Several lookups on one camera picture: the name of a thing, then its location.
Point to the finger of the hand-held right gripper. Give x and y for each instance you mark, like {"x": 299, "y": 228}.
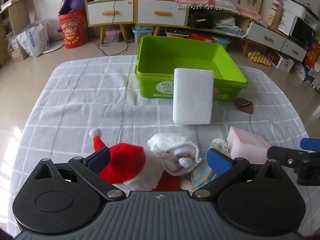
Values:
{"x": 282, "y": 155}
{"x": 310, "y": 143}

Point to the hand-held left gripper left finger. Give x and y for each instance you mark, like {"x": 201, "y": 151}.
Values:
{"x": 98, "y": 158}

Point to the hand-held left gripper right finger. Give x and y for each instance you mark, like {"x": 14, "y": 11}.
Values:
{"x": 217, "y": 161}

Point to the blue patterned cloth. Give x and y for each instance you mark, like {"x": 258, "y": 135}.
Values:
{"x": 202, "y": 176}

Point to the red santa plush toy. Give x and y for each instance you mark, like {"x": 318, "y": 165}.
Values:
{"x": 130, "y": 165}

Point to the pink and white sponge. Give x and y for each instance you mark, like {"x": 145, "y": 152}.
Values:
{"x": 243, "y": 142}

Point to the white knit sock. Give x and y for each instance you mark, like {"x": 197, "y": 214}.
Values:
{"x": 170, "y": 140}

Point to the large white sponge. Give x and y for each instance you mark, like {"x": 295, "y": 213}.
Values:
{"x": 192, "y": 97}

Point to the green plastic bin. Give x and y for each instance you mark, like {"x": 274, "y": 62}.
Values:
{"x": 180, "y": 62}

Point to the grey checked tablecloth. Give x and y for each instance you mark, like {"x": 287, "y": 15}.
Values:
{"x": 87, "y": 100}

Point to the small brown pouch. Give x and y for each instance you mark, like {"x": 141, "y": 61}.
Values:
{"x": 245, "y": 105}

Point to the open cardboard carton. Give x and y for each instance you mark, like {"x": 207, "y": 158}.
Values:
{"x": 280, "y": 61}

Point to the red cardboard box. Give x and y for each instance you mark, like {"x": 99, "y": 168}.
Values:
{"x": 312, "y": 55}

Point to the row of yellow toys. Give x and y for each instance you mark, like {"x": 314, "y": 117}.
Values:
{"x": 258, "y": 58}

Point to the black microwave oven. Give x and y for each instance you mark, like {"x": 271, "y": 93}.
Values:
{"x": 302, "y": 32}

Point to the low wooden tv stand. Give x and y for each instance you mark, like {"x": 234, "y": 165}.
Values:
{"x": 270, "y": 30}

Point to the red printed bag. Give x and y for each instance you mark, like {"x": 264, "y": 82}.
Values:
{"x": 73, "y": 30}

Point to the clear storage box blue lid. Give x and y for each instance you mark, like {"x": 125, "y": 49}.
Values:
{"x": 142, "y": 34}

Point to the white paper bag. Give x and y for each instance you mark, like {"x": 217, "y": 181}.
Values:
{"x": 33, "y": 40}

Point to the white microwave box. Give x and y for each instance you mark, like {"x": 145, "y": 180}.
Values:
{"x": 300, "y": 8}

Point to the black bag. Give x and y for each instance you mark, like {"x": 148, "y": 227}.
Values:
{"x": 200, "y": 20}

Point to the purple plush toy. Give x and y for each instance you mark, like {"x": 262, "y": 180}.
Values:
{"x": 73, "y": 1}

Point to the wooden bookshelf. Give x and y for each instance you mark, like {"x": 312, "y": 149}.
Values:
{"x": 13, "y": 17}

